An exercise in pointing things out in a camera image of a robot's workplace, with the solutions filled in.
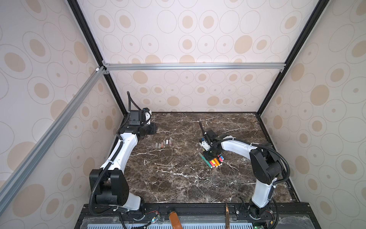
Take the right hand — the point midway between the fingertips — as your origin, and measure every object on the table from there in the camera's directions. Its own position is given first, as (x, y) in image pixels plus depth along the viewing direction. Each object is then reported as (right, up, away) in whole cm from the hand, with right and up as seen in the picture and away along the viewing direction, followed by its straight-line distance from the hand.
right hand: (212, 156), depth 94 cm
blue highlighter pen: (+6, 0, -1) cm, 7 cm away
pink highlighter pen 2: (+5, -1, -2) cm, 6 cm away
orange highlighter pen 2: (+3, -3, -2) cm, 5 cm away
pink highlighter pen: (0, -4, -4) cm, 6 cm away
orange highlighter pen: (+2, -4, -4) cm, 6 cm away
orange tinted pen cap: (-34, +7, +6) cm, 35 cm away
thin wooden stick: (+4, -27, -21) cm, 35 cm away
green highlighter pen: (-5, -1, -5) cm, 8 cm away
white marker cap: (-31, +9, +7) cm, 33 cm away
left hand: (-33, +21, -10) cm, 41 cm away
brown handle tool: (-23, -26, -25) cm, 42 cm away
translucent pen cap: (-29, +10, +9) cm, 32 cm away
